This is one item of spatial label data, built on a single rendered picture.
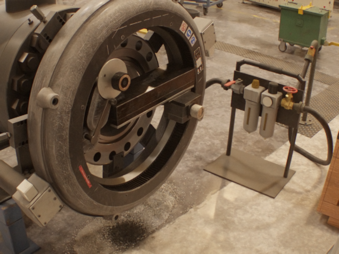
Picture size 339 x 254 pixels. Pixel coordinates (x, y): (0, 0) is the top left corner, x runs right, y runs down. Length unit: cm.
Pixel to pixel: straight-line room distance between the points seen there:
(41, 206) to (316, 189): 143
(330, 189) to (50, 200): 118
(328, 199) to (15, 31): 145
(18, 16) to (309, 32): 345
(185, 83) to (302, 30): 317
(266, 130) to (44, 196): 119
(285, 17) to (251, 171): 263
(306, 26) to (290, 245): 307
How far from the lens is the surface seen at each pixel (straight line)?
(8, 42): 138
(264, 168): 215
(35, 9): 103
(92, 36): 101
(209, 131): 246
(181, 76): 131
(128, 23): 108
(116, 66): 107
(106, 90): 106
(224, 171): 207
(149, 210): 178
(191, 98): 130
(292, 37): 445
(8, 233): 153
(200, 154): 221
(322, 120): 185
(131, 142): 144
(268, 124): 192
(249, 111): 194
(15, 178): 119
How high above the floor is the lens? 112
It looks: 27 degrees down
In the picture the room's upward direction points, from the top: 2 degrees clockwise
